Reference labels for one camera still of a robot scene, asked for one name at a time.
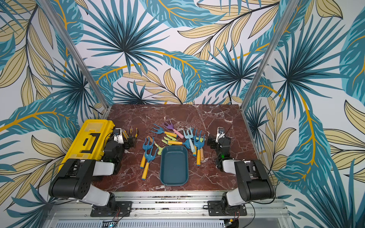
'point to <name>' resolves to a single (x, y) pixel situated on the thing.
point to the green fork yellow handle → (172, 141)
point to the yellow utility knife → (125, 135)
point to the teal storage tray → (174, 167)
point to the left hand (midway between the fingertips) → (124, 135)
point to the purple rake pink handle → (170, 126)
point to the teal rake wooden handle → (202, 154)
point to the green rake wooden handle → (160, 149)
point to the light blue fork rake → (189, 137)
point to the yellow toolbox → (89, 141)
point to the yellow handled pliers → (137, 132)
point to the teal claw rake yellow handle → (198, 163)
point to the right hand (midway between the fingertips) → (218, 134)
